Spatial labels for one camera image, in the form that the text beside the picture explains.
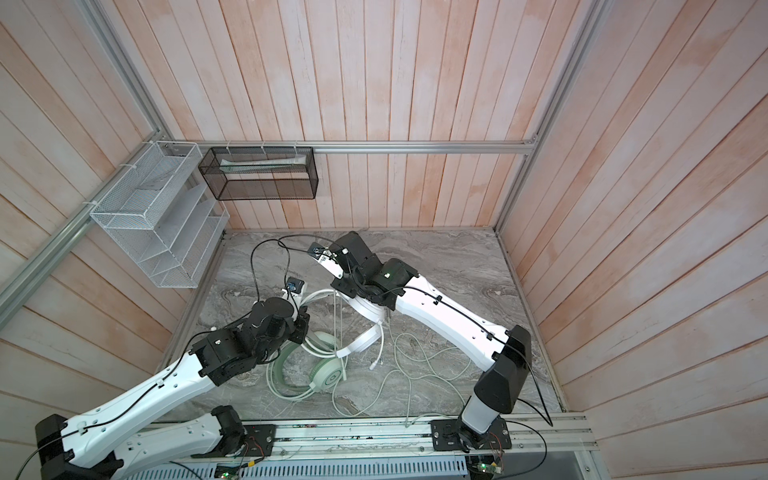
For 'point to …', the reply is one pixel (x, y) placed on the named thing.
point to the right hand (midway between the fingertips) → (345, 264)
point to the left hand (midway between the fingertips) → (306, 315)
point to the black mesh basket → (261, 173)
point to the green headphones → (328, 369)
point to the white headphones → (372, 312)
